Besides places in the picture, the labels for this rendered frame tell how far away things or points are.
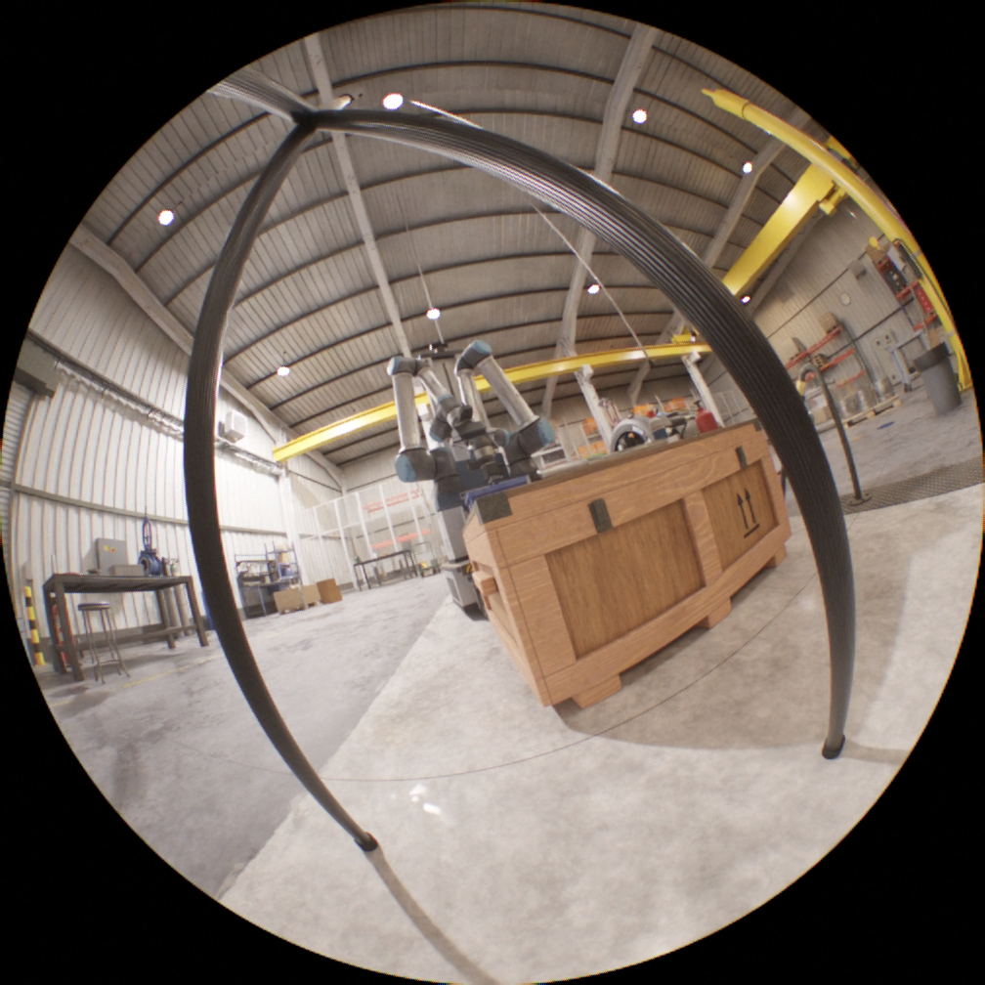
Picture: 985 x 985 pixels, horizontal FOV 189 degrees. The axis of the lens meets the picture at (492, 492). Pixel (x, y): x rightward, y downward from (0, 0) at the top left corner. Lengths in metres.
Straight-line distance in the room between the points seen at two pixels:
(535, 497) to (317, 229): 8.50
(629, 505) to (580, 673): 0.35
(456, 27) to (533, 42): 1.56
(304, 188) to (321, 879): 8.74
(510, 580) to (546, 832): 0.41
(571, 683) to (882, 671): 0.57
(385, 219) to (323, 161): 2.36
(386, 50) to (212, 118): 3.45
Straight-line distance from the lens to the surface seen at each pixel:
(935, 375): 3.00
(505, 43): 8.56
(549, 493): 0.55
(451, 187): 8.67
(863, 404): 5.65
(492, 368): 1.71
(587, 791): 0.50
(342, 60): 8.10
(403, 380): 1.71
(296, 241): 8.92
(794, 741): 0.51
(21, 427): 7.55
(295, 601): 7.38
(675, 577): 0.73
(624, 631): 0.66
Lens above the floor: 0.39
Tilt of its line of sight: 9 degrees up
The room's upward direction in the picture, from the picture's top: 18 degrees counter-clockwise
